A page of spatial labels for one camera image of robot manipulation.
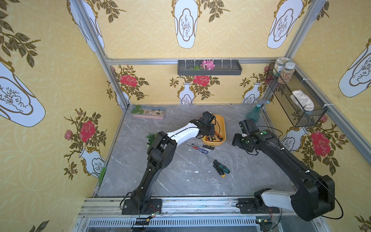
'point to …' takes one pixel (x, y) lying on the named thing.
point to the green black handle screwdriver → (223, 167)
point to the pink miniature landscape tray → (148, 112)
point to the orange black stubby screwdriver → (208, 138)
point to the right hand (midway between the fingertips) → (238, 141)
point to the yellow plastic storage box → (220, 128)
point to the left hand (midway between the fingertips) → (207, 128)
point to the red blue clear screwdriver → (203, 150)
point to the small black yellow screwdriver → (209, 147)
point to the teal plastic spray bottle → (254, 112)
